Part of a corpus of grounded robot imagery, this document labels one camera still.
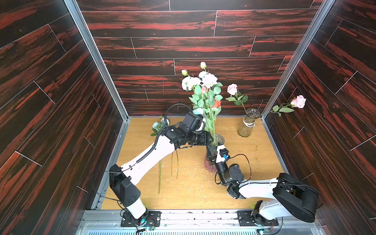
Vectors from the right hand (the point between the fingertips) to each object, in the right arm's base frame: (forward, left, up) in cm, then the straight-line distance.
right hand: (217, 145), depth 77 cm
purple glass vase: (+1, 0, +4) cm, 4 cm away
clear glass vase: (+29, -27, -21) cm, 45 cm away
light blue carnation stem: (-5, +22, -21) cm, 31 cm away
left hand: (-1, +4, +5) cm, 7 cm away
